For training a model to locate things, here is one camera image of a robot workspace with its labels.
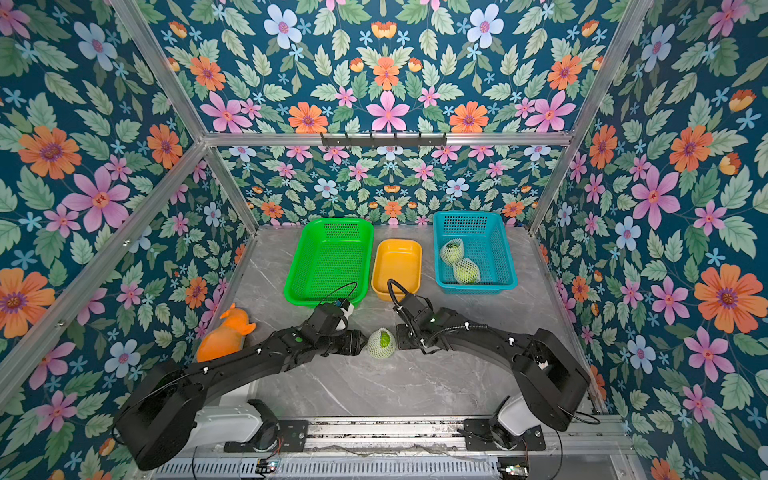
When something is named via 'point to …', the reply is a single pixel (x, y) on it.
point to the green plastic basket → (332, 262)
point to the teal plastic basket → (486, 242)
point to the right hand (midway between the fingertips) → (406, 333)
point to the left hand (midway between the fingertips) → (364, 339)
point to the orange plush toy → (227, 338)
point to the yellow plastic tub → (399, 260)
